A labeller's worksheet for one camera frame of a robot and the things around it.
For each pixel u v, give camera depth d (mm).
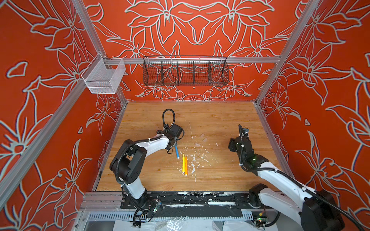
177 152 899
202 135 984
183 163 854
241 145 616
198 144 946
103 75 927
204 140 971
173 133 743
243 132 711
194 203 729
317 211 401
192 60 921
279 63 943
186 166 845
